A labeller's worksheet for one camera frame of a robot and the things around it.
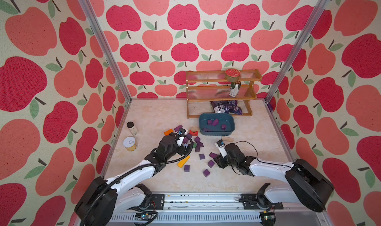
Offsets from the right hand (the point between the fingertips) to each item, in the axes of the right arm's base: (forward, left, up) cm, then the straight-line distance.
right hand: (218, 158), depth 90 cm
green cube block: (+7, +15, +1) cm, 17 cm away
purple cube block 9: (-10, +7, +2) cm, 12 cm away
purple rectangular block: (+8, +12, 0) cm, 14 cm away
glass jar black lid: (+12, +57, +11) cm, 60 cm away
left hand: (+3, +19, +14) cm, 24 cm away
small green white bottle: (+39, -8, +23) cm, 46 cm away
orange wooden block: (+14, +35, +1) cm, 38 cm away
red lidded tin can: (+41, -5, +33) cm, 53 cm away
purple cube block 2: (+25, +6, +2) cm, 26 cm away
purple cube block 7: (-4, +5, +1) cm, 6 cm away
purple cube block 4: (+10, +14, +2) cm, 17 cm away
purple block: (+2, +3, 0) cm, 3 cm away
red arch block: (+15, +16, +2) cm, 22 cm away
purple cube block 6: (0, +10, 0) cm, 10 cm away
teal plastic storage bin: (+25, +1, +1) cm, 25 cm away
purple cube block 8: (-9, +19, +1) cm, 20 cm away
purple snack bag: (+35, -5, +9) cm, 37 cm away
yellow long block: (-5, +21, +1) cm, 22 cm away
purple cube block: (+22, -4, +3) cm, 23 cm away
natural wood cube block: (+18, +16, +3) cm, 24 cm away
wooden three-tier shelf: (+55, +8, +5) cm, 56 cm away
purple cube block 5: (+4, +13, +1) cm, 14 cm away
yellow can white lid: (+2, +55, +6) cm, 56 cm away
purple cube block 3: (+14, +19, +2) cm, 24 cm away
